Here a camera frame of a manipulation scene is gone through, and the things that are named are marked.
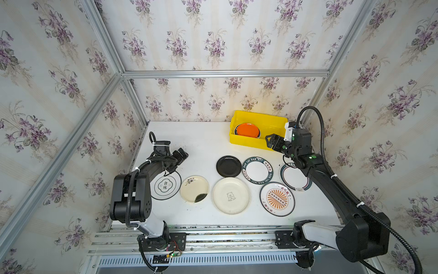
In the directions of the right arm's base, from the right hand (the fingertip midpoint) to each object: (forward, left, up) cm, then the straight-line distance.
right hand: (270, 139), depth 80 cm
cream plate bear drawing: (-18, +19, -24) cm, 35 cm away
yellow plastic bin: (+30, -10, -20) cm, 37 cm away
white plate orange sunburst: (-20, -5, -24) cm, 32 cm away
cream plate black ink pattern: (-14, +38, -23) cm, 47 cm away
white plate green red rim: (+24, +13, -21) cm, 35 cm away
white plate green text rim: (-4, +3, -24) cm, 24 cm away
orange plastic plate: (+28, +4, -23) cm, 37 cm away
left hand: (+2, +45, -17) cm, 48 cm away
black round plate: (-1, +19, -23) cm, 30 cm away
